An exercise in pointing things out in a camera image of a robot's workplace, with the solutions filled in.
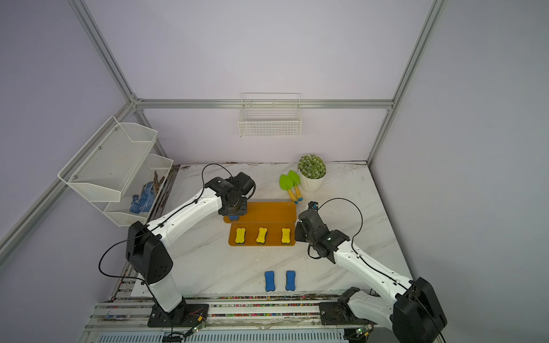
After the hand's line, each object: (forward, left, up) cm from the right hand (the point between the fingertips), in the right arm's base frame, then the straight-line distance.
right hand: (301, 230), depth 84 cm
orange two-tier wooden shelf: (+4, +11, +4) cm, 13 cm away
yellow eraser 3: (+1, +6, -7) cm, 9 cm away
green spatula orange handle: (+33, +5, -10) cm, 35 cm away
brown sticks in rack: (+23, +65, +5) cm, 69 cm away
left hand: (+6, +27, +5) cm, 28 cm away
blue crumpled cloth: (+11, +65, +6) cm, 66 cm away
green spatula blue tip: (+35, 0, -10) cm, 37 cm away
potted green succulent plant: (+28, -7, +5) cm, 30 cm away
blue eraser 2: (-16, +13, -10) cm, 23 cm away
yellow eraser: (+2, +26, -7) cm, 27 cm away
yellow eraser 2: (+2, +17, -7) cm, 18 cm away
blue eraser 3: (-16, +5, -9) cm, 20 cm away
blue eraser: (+3, +27, +6) cm, 27 cm away
